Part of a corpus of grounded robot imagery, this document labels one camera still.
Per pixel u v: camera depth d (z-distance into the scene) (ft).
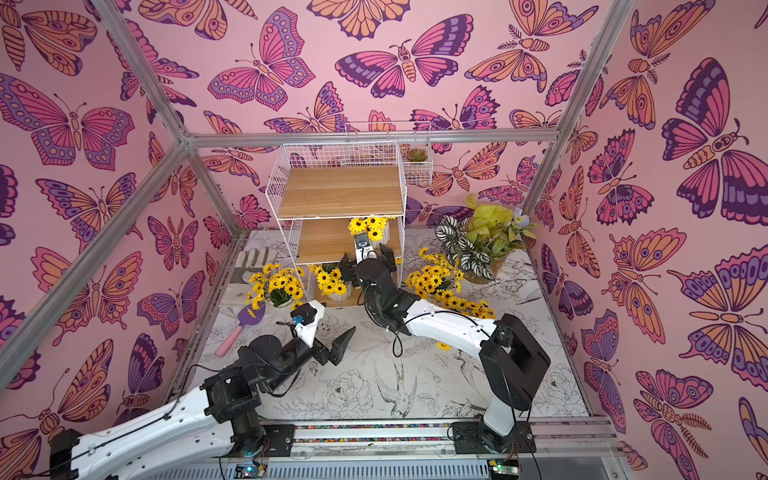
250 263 3.59
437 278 2.86
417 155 3.02
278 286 2.80
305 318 1.81
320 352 1.93
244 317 3.11
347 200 2.32
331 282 2.88
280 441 2.40
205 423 1.62
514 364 1.45
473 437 2.40
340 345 1.96
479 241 2.80
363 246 2.15
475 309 2.67
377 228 2.30
